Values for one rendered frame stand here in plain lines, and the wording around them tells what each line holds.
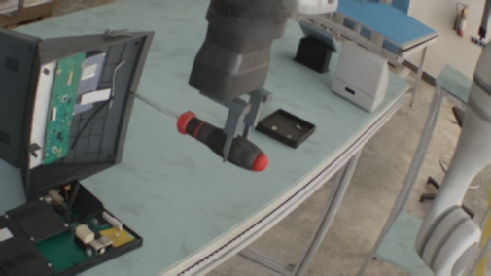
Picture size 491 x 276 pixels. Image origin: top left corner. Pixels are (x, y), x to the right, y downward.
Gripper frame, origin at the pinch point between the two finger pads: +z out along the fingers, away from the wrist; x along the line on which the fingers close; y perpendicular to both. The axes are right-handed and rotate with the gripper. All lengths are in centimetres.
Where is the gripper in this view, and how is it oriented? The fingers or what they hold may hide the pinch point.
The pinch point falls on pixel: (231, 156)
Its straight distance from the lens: 62.1
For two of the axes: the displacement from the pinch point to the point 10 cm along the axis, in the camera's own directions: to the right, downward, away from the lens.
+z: -2.4, 8.5, 4.7
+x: -5.2, 2.9, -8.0
